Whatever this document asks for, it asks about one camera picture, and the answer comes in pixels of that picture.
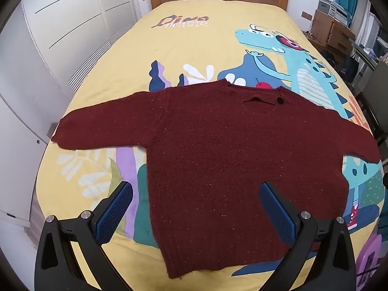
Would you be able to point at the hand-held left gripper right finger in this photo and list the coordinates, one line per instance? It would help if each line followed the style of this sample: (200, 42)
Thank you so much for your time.
(276, 210)

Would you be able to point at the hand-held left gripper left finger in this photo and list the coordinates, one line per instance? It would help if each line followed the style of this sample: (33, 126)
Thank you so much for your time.
(116, 209)

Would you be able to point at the dark red knit sweater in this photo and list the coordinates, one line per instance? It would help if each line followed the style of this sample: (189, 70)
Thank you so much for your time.
(212, 142)

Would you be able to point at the grey chair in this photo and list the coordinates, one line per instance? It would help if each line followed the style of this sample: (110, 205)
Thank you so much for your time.
(374, 85)

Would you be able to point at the black bag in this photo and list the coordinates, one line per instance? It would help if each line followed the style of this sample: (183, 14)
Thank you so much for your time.
(350, 68)

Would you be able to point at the yellow dinosaur print bedsheet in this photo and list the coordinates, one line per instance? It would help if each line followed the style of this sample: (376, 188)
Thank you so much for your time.
(182, 45)

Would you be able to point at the brown cardboard box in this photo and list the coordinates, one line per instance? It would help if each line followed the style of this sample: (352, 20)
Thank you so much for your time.
(333, 31)

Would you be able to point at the grey printer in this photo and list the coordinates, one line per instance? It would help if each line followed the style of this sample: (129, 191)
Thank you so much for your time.
(332, 9)

